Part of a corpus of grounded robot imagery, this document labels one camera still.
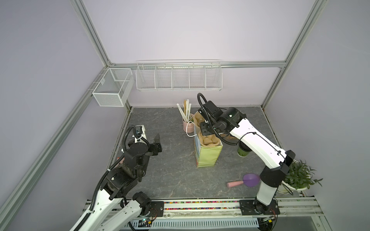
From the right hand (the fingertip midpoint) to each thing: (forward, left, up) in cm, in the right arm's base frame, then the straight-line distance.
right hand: (205, 129), depth 74 cm
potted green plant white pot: (-21, -44, -11) cm, 50 cm away
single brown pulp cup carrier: (-5, 0, -4) cm, 6 cm away
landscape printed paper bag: (-10, 0, -11) cm, 15 cm away
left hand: (-8, +26, +5) cm, 28 cm away
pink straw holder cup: (+16, +10, -19) cm, 27 cm away
